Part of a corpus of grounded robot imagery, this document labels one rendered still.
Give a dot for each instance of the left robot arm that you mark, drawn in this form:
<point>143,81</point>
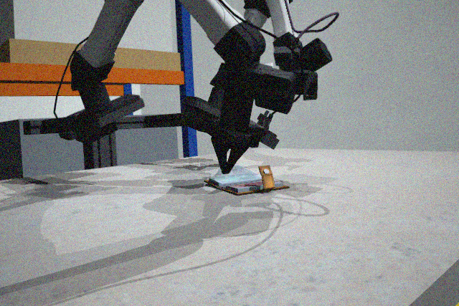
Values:
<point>315,54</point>

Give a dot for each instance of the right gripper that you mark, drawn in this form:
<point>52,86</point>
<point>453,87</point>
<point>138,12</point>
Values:
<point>236,131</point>

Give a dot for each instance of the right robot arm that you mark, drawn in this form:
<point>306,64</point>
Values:
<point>237,43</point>

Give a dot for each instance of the clear plastic sheet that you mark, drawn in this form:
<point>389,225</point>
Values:
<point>237,174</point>

